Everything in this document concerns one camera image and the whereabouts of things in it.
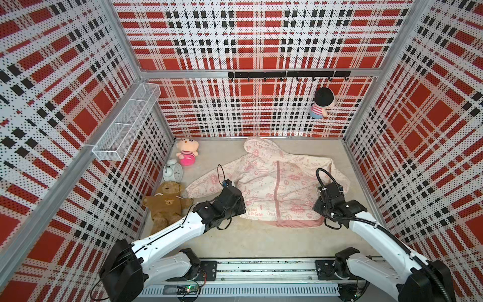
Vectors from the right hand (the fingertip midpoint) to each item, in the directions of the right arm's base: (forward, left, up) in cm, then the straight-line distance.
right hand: (321, 206), depth 84 cm
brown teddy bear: (+1, +71, +1) cm, 71 cm away
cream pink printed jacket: (+12, +19, -3) cm, 22 cm away
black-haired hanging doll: (+47, -6, +25) cm, 54 cm away
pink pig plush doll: (+38, +70, -3) cm, 80 cm away
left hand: (0, +34, +3) cm, 34 cm away
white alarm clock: (+17, +71, +4) cm, 74 cm away
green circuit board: (-30, +56, -5) cm, 64 cm away
